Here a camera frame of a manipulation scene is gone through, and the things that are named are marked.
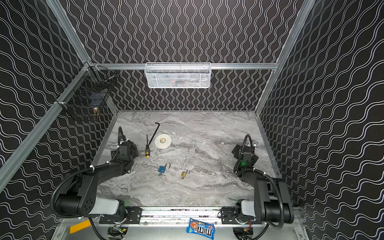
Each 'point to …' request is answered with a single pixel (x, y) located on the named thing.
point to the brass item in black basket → (96, 111)
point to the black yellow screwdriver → (147, 154)
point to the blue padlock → (162, 169)
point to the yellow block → (80, 226)
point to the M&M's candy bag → (201, 228)
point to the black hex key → (154, 132)
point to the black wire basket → (91, 88)
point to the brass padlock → (184, 174)
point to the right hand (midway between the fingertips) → (247, 149)
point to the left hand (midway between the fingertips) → (128, 150)
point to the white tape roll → (162, 141)
